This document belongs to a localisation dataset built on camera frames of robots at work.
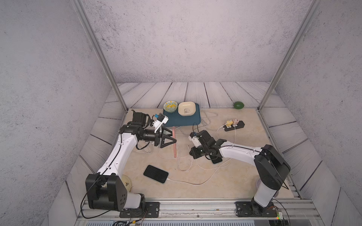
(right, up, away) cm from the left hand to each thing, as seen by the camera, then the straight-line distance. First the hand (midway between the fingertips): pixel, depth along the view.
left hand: (174, 138), depth 71 cm
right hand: (+8, -12, +16) cm, 21 cm away
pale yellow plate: (-29, -27, +11) cm, 41 cm away
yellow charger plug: (+38, +6, +34) cm, 51 cm away
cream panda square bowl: (+7, +18, +45) cm, 49 cm away
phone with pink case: (0, -2, -4) cm, 5 cm away
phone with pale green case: (+25, -17, +20) cm, 37 cm away
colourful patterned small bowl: (-7, +20, +47) cm, 52 cm away
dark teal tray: (-2, +9, +40) cm, 41 cm away
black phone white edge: (-13, -24, +16) cm, 32 cm away
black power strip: (+47, +5, +37) cm, 60 cm away
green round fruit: (+50, +21, +47) cm, 72 cm away
